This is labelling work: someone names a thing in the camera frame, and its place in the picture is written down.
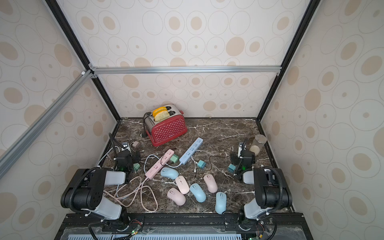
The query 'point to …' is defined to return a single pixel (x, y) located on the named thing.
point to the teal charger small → (231, 168)
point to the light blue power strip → (184, 158)
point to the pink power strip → (160, 163)
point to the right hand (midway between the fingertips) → (242, 151)
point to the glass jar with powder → (258, 143)
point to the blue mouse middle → (198, 193)
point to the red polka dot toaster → (159, 133)
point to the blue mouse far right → (220, 205)
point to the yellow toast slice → (160, 113)
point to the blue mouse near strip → (169, 173)
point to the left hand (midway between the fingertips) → (131, 148)
